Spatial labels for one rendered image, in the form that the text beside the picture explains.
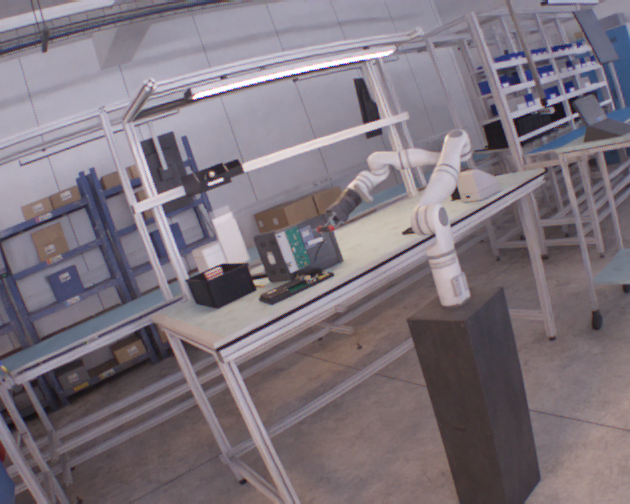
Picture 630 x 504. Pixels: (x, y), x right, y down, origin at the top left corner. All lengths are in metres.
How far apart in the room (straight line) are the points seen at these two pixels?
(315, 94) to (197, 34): 1.88
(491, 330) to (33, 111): 5.37
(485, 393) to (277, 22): 6.37
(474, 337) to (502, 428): 0.38
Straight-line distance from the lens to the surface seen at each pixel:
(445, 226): 1.55
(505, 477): 1.85
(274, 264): 2.07
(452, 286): 1.58
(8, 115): 6.04
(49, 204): 5.34
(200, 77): 2.16
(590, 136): 2.74
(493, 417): 1.69
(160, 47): 6.52
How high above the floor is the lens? 1.42
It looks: 9 degrees down
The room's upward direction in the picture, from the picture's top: 20 degrees counter-clockwise
